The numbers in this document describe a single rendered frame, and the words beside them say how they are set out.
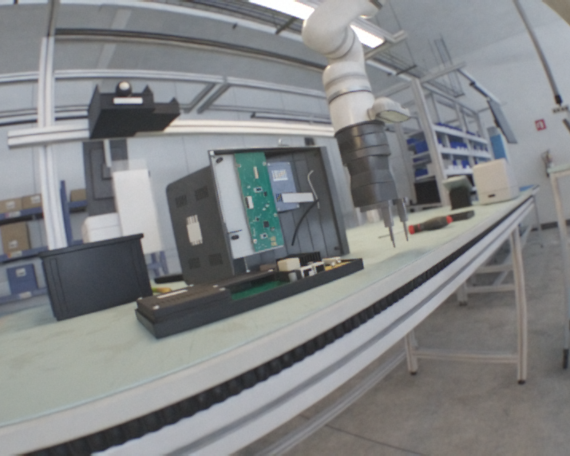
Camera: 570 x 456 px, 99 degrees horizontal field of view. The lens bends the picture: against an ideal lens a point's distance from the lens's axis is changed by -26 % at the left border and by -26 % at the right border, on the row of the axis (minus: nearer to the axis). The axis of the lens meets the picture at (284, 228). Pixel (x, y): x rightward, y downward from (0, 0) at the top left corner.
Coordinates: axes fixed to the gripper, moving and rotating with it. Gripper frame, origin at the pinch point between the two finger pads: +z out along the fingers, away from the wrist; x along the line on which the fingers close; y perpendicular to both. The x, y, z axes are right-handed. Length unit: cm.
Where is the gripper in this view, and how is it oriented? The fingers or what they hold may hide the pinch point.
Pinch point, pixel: (401, 243)
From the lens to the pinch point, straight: 48.7
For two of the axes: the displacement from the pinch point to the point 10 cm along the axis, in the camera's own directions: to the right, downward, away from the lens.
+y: -7.1, 1.6, 6.8
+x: -6.7, 1.4, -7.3
